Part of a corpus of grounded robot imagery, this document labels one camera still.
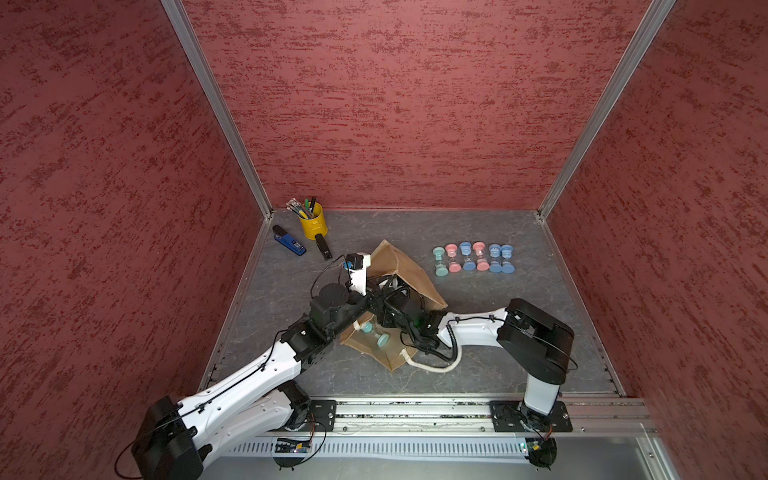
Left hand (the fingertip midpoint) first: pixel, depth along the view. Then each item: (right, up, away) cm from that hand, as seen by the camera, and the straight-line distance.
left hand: (391, 282), depth 73 cm
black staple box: (-26, +8, +36) cm, 45 cm away
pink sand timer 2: (+32, +2, +30) cm, 44 cm away
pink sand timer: (+22, +6, +34) cm, 41 cm away
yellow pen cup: (-28, +16, +34) cm, 47 cm away
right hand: (-4, -12, +16) cm, 21 cm away
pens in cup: (-31, +21, +30) cm, 48 cm away
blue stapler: (-42, +12, +36) cm, 57 cm away
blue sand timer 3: (+40, +1, +27) cm, 49 cm away
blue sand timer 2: (+38, +6, +34) cm, 51 cm away
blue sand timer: (+27, +2, +30) cm, 40 cm away
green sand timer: (+17, +1, +28) cm, 33 cm away
